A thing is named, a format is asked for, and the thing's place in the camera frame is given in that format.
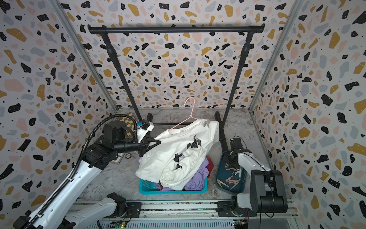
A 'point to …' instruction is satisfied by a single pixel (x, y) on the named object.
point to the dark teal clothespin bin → (228, 179)
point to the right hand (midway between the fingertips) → (228, 159)
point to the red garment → (210, 166)
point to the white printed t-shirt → (180, 158)
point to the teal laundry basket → (147, 186)
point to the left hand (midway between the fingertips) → (160, 141)
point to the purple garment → (197, 182)
